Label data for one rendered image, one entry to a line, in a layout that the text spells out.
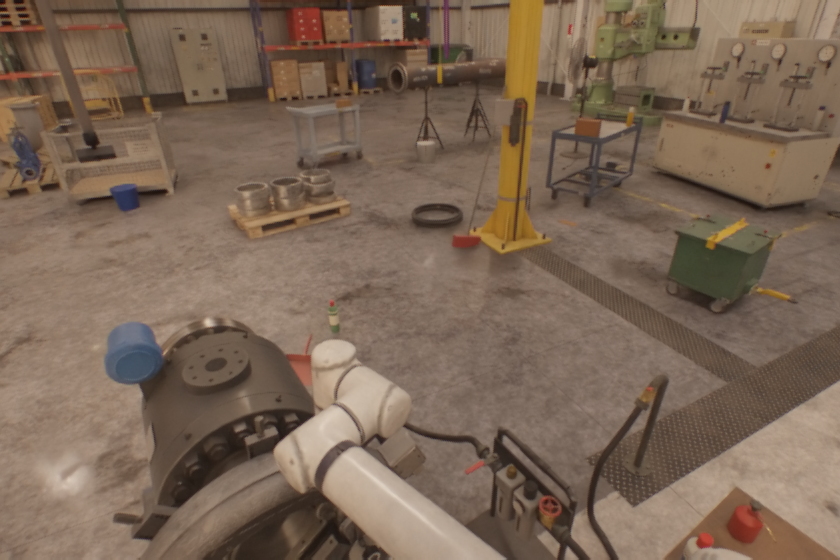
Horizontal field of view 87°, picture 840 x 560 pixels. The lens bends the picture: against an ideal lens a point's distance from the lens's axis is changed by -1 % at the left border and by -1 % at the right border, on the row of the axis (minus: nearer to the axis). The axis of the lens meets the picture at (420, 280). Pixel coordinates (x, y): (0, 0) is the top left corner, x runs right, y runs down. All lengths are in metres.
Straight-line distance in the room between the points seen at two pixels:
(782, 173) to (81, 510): 6.61
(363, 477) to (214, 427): 0.88
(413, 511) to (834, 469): 2.63
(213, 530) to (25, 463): 2.07
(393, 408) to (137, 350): 1.10
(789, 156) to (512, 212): 3.18
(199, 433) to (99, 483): 1.36
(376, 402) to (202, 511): 0.57
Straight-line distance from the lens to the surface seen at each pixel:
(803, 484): 2.93
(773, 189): 6.41
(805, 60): 7.02
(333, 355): 0.87
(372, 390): 0.82
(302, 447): 0.76
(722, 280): 3.89
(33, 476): 3.10
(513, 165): 4.38
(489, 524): 2.25
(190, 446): 1.54
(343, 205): 5.36
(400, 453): 1.42
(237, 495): 1.23
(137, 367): 1.76
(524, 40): 4.24
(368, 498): 0.69
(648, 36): 11.62
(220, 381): 1.61
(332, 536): 1.44
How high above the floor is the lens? 1.90
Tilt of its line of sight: 29 degrees down
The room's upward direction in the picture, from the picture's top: 1 degrees counter-clockwise
